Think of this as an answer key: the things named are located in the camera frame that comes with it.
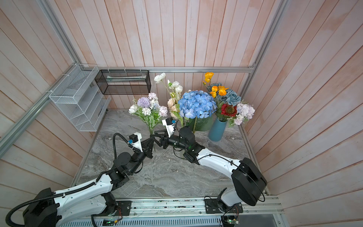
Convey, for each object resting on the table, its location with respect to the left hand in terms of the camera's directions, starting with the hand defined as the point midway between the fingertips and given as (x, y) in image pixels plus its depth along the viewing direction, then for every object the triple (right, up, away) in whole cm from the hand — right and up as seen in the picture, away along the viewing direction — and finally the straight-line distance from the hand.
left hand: (154, 140), depth 73 cm
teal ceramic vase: (+37, +4, +13) cm, 39 cm away
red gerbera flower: (+39, +16, +3) cm, 43 cm away
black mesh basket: (-29, +40, +31) cm, 58 cm away
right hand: (-1, +3, -2) cm, 3 cm away
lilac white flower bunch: (+48, +15, +1) cm, 50 cm away
